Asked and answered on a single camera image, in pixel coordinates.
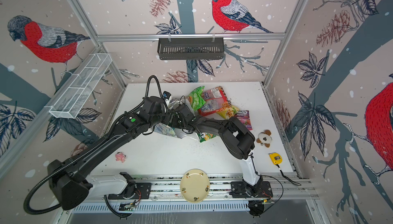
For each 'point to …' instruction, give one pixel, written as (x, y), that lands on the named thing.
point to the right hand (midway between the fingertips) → (170, 123)
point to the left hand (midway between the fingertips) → (169, 110)
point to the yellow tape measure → (275, 158)
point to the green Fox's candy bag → (203, 136)
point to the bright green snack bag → (196, 98)
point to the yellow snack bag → (229, 112)
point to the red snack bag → (216, 101)
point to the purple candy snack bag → (243, 116)
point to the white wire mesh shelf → (69, 100)
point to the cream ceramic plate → (195, 185)
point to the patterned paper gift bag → (169, 130)
